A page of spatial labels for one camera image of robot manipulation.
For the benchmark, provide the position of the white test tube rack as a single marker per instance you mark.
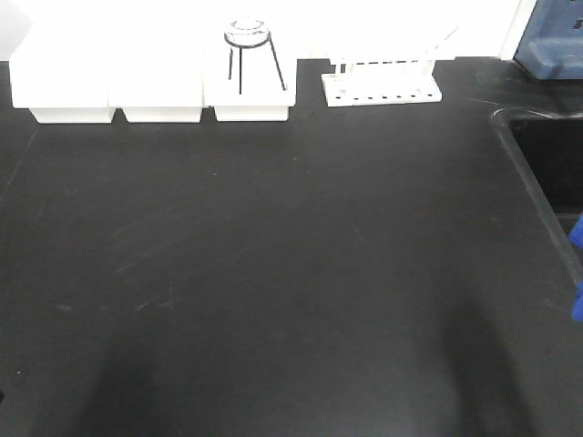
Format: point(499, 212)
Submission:
point(382, 91)

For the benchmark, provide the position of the white plastic bin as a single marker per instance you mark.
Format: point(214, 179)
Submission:
point(159, 95)
point(59, 91)
point(250, 107)

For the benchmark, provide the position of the blue cloth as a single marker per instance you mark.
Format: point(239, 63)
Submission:
point(578, 305)

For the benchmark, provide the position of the blue pegboard drying rack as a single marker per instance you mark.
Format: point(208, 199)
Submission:
point(551, 59)

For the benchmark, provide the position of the black sink basin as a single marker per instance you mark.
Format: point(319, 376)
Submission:
point(555, 155)

